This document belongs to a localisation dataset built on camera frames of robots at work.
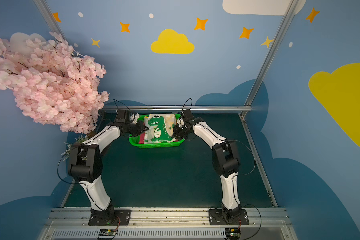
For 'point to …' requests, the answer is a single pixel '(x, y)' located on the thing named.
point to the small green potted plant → (80, 139)
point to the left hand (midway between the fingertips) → (148, 126)
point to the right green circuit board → (234, 233)
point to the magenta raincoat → (141, 140)
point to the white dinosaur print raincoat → (161, 127)
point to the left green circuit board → (107, 232)
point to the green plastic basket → (134, 141)
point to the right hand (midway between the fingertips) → (174, 134)
